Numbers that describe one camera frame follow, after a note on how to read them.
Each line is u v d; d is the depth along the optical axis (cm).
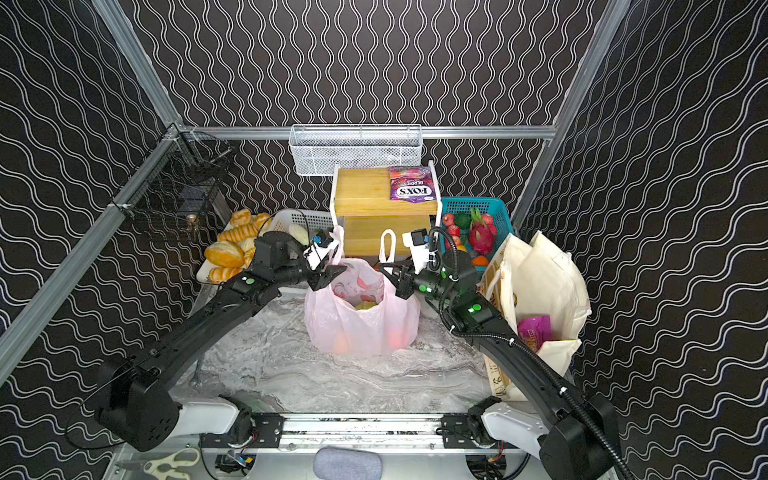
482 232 103
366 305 89
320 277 68
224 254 103
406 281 61
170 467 70
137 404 41
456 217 109
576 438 38
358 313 72
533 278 83
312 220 121
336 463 68
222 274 101
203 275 104
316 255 64
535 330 76
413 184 80
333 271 72
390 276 69
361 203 80
